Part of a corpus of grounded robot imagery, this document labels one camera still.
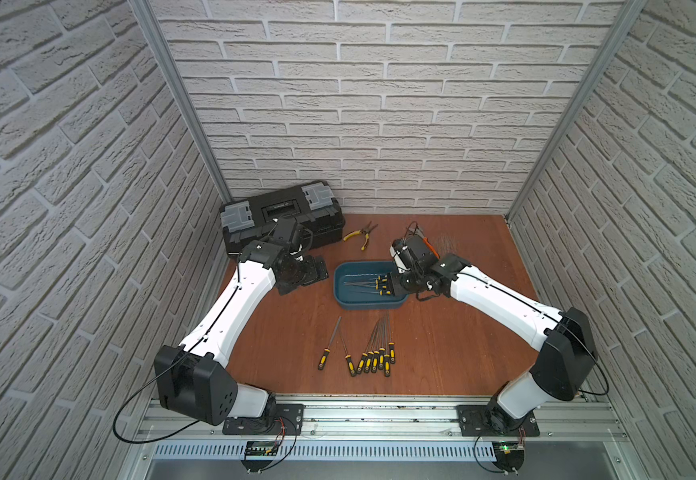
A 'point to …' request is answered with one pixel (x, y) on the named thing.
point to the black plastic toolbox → (248, 219)
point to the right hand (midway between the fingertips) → (396, 281)
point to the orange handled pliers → (414, 229)
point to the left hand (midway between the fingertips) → (319, 272)
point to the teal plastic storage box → (361, 298)
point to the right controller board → (509, 455)
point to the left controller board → (259, 448)
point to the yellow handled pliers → (365, 230)
